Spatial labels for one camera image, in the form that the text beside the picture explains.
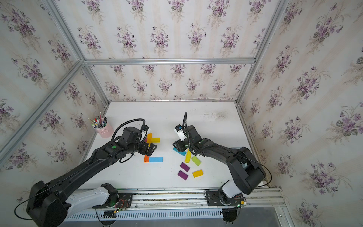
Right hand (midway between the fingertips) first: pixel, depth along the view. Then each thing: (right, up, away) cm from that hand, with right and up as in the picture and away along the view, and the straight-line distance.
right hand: (179, 142), depth 88 cm
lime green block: (+12, -12, -1) cm, 17 cm away
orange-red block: (-21, -11, 0) cm, 23 cm away
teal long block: (+2, -8, +3) cm, 9 cm away
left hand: (-16, 0, -8) cm, 18 cm away
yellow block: (-16, 0, +7) cm, 18 cm away
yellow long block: (+6, -10, +1) cm, 11 cm away
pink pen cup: (-50, +6, +5) cm, 50 cm away
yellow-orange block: (+11, -18, -5) cm, 22 cm away
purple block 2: (+2, -19, -6) cm, 20 cm away
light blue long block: (-15, -11, -1) cm, 18 cm away
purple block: (+4, -15, -3) cm, 15 cm away
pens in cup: (-54, +12, +5) cm, 56 cm away
